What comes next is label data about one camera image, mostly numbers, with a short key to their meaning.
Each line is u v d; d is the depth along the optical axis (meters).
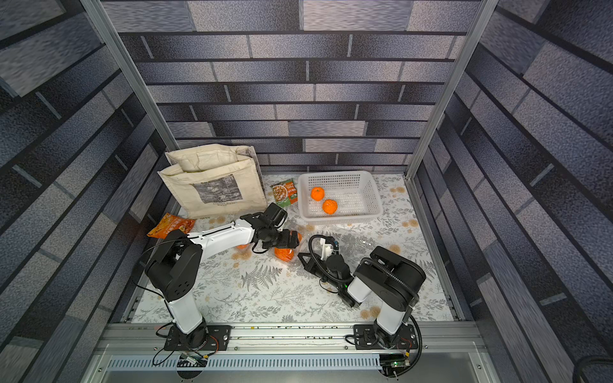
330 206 1.00
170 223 0.98
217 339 0.73
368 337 0.73
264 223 0.71
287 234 0.83
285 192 1.10
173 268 0.48
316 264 0.77
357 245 0.95
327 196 1.11
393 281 0.44
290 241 0.83
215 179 0.87
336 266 0.68
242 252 0.92
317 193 1.06
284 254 0.87
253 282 0.85
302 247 0.87
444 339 0.76
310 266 0.77
